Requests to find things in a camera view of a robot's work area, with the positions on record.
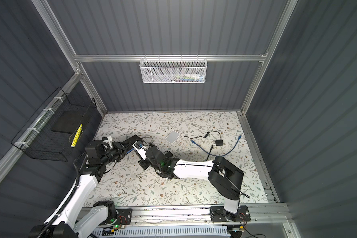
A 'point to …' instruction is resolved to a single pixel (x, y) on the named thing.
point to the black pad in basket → (69, 121)
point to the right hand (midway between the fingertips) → (139, 153)
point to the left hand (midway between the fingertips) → (131, 143)
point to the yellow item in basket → (77, 135)
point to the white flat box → (172, 137)
